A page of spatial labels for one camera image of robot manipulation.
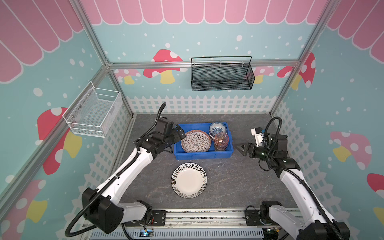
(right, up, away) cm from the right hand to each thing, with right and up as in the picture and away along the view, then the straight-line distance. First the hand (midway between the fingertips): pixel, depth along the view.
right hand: (238, 146), depth 76 cm
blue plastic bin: (-32, -6, +13) cm, 35 cm away
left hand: (-32, +4, +3) cm, 32 cm away
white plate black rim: (-26, -21, +9) cm, 34 cm away
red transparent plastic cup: (-6, +1, +16) cm, 18 cm away
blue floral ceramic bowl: (-8, +10, +23) cm, 27 cm away
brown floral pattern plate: (-22, 0, +26) cm, 34 cm away
